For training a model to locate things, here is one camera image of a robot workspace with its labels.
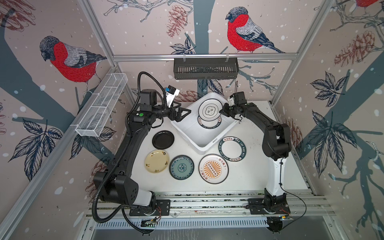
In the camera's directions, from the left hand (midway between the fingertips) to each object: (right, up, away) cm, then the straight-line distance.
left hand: (184, 107), depth 71 cm
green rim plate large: (+30, -26, +24) cm, 46 cm away
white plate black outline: (+15, 0, +33) cm, 36 cm away
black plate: (-16, -20, +27) cm, 38 cm away
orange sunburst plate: (+16, -35, +16) cm, 42 cm away
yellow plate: (-18, -32, +19) cm, 41 cm away
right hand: (+21, -2, +28) cm, 35 cm away
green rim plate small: (+15, -11, +34) cm, 39 cm away
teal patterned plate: (-3, -35, +17) cm, 39 cm away
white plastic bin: (+1, -14, +36) cm, 38 cm away
